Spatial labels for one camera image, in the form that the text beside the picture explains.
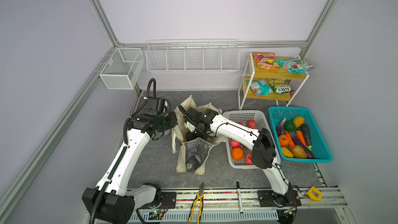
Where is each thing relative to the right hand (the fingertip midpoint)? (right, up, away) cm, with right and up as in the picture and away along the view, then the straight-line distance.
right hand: (191, 144), depth 82 cm
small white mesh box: (-47, +45, +19) cm, 67 cm away
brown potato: (+58, -4, 0) cm, 58 cm away
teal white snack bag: (+42, +32, +15) cm, 55 cm away
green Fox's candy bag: (+55, +33, +15) cm, 66 cm away
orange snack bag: (+42, +46, +5) cm, 63 cm away
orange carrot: (+65, +2, +11) cm, 66 cm away
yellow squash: (+53, -5, +3) cm, 53 cm away
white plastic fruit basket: (+30, +13, +15) cm, 36 cm away
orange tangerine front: (+25, -5, 0) cm, 25 cm away
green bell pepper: (+59, +8, +12) cm, 61 cm away
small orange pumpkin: (+53, +1, +6) cm, 53 cm away
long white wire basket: (0, +53, +16) cm, 55 cm away
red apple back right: (+37, +10, +15) cm, 41 cm away
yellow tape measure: (+60, -22, -8) cm, 65 cm away
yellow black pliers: (+5, -22, -7) cm, 24 cm away
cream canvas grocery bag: (-5, +8, -11) cm, 14 cm away
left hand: (-6, +13, -7) cm, 16 cm away
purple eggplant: (+62, -1, +8) cm, 62 cm away
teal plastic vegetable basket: (+70, +11, +15) cm, 72 cm away
